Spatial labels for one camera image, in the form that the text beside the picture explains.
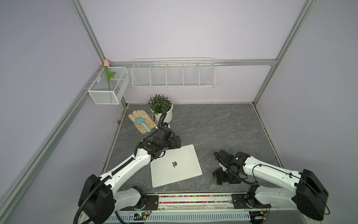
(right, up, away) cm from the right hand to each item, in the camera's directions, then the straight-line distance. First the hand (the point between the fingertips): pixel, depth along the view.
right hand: (222, 181), depth 79 cm
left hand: (-28, +22, +3) cm, 36 cm away
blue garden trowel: (-57, +34, +29) cm, 73 cm away
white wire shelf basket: (-29, +68, +19) cm, 76 cm away
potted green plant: (-39, +45, +15) cm, 61 cm away
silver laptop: (-27, +7, +8) cm, 29 cm away
